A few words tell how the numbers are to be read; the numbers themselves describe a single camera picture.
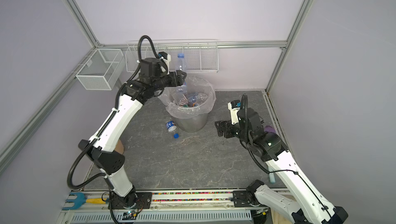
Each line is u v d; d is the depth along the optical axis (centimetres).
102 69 101
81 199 74
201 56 89
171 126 96
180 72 65
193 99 88
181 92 76
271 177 79
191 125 91
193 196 76
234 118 58
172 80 63
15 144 52
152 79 54
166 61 63
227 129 58
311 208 37
